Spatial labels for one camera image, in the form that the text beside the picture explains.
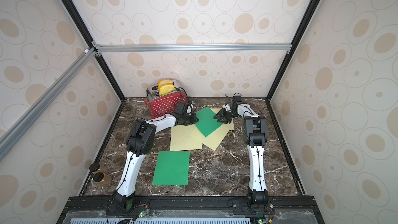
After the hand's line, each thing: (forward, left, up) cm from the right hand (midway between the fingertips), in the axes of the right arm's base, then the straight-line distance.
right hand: (214, 119), depth 106 cm
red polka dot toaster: (0, +34, +14) cm, 37 cm away
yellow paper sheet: (-14, 0, -2) cm, 15 cm away
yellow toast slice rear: (+14, +35, +20) cm, 43 cm away
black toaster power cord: (+11, +23, +19) cm, 32 cm away
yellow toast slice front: (+8, +31, +20) cm, 38 cm away
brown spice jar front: (-45, +54, +8) cm, 70 cm away
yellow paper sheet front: (-14, +18, -2) cm, 23 cm away
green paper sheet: (-34, +23, -2) cm, 41 cm away
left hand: (-2, +8, +3) cm, 8 cm away
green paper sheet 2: (-1, +6, -2) cm, 6 cm away
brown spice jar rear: (-38, +64, +3) cm, 74 cm away
